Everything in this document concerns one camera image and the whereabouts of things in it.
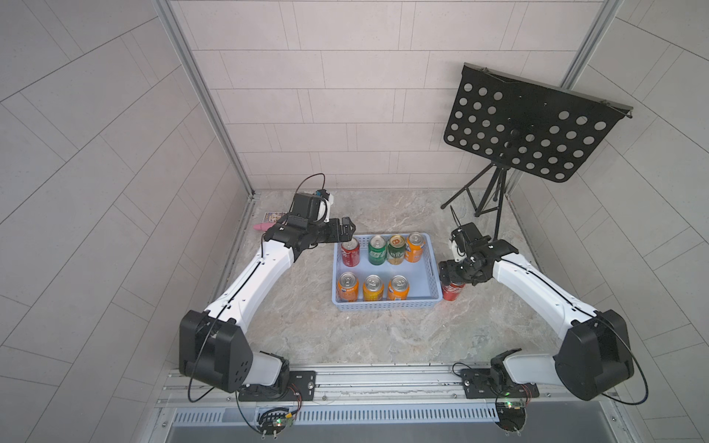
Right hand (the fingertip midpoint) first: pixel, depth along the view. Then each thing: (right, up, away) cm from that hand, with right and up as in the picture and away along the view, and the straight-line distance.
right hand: (450, 274), depth 84 cm
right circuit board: (+10, -32, -16) cm, 37 cm away
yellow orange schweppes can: (-24, -3, -6) cm, 25 cm away
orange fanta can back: (-10, +8, +5) cm, 13 cm away
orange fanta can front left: (-31, -3, -5) cm, 32 cm away
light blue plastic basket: (-20, -2, +12) cm, 23 cm away
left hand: (-31, +15, -3) cm, 35 cm away
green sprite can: (-22, +7, +5) cm, 24 cm away
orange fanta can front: (-17, -3, -5) cm, 18 cm away
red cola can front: (0, -5, -2) cm, 5 cm away
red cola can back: (-31, +6, +3) cm, 32 cm away
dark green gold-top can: (-16, +7, +4) cm, 18 cm away
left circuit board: (-49, -33, -16) cm, 61 cm away
